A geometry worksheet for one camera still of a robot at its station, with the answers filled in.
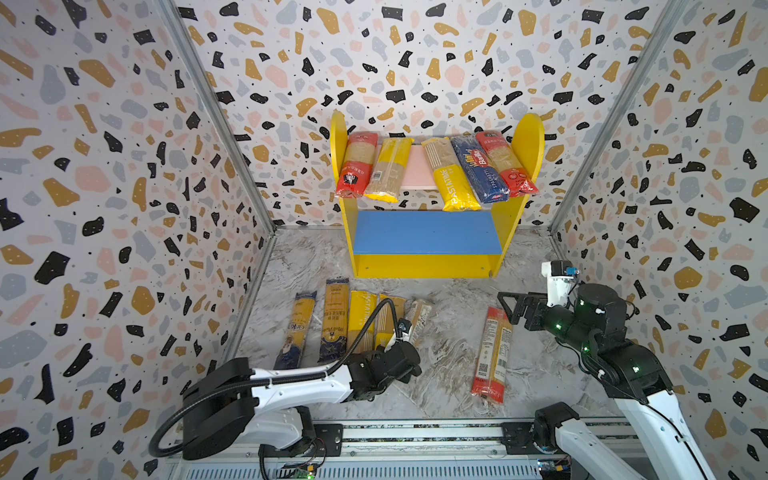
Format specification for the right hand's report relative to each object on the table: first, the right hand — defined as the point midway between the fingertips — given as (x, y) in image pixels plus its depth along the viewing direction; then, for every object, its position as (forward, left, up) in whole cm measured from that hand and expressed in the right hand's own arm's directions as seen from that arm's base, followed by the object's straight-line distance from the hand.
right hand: (510, 290), depth 66 cm
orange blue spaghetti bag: (-1, +44, -29) cm, 53 cm away
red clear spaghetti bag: (-7, -1, -29) cm, 29 cm away
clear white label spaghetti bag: (+7, +19, -23) cm, 30 cm away
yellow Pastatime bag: (-5, +28, -9) cm, 30 cm away
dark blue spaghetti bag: (-4, +56, -28) cm, 63 cm away
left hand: (-5, +21, -22) cm, 31 cm away
